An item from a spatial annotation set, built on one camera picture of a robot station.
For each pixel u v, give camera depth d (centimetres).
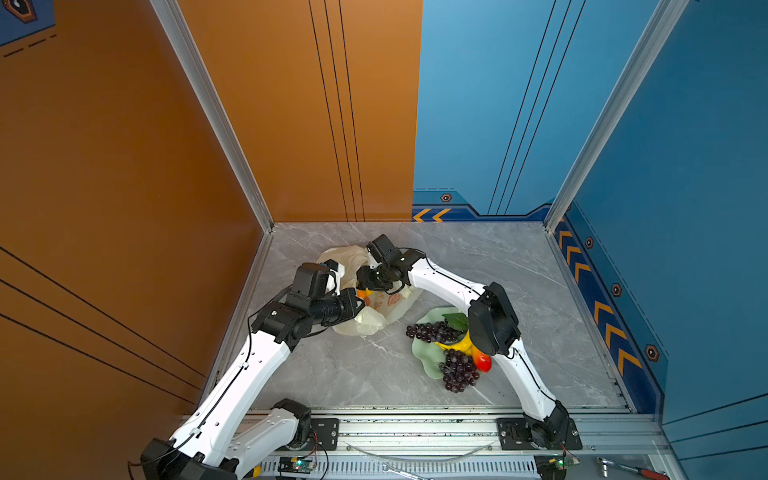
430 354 85
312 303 55
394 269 71
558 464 70
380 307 94
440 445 73
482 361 76
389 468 69
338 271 69
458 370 75
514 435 73
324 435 74
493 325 58
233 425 42
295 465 71
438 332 84
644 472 68
